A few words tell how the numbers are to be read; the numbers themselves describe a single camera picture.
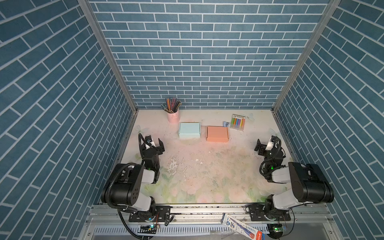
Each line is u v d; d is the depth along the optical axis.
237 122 1.12
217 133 1.02
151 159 0.68
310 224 0.76
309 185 0.45
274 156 0.68
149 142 0.75
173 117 1.08
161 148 0.83
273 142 0.77
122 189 0.44
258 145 0.85
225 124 1.08
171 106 1.08
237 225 0.70
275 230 0.70
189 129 1.06
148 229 0.71
